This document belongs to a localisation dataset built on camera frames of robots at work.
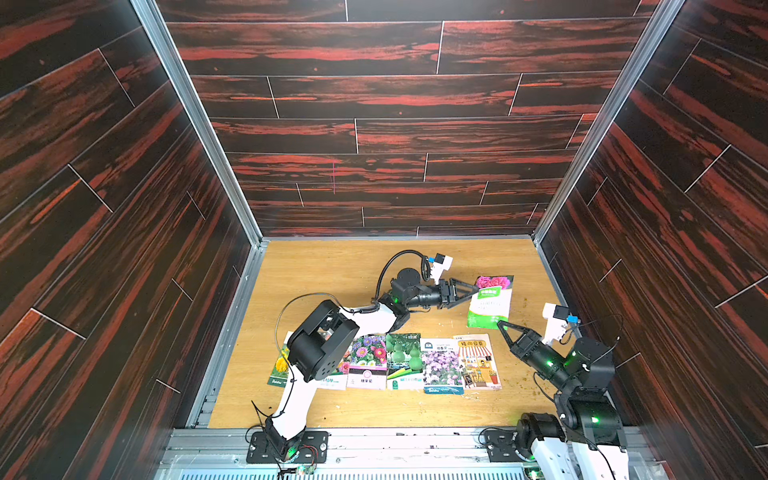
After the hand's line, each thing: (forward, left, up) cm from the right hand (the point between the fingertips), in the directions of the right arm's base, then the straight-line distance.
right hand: (504, 321), depth 70 cm
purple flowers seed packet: (-3, +12, -23) cm, 26 cm away
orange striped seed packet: (0, +1, -24) cm, 24 cm away
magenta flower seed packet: (+5, +2, +1) cm, 5 cm away
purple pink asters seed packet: (-4, +33, -24) cm, 42 cm away
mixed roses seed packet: (-8, +42, -24) cm, 49 cm away
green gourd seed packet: (-1, +23, -24) cm, 33 cm away
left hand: (+7, +5, -2) cm, 9 cm away
